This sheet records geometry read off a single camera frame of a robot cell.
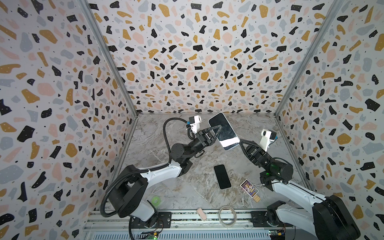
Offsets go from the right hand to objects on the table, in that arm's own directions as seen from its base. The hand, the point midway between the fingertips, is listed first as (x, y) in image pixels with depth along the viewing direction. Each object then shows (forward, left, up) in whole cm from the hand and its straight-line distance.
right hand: (241, 149), depth 57 cm
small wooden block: (-7, -14, -37) cm, 40 cm away
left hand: (+5, +7, +5) cm, 10 cm away
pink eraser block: (-16, +15, -36) cm, 42 cm away
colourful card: (-2, -11, -37) cm, 38 cm away
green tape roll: (-10, +40, -37) cm, 55 cm away
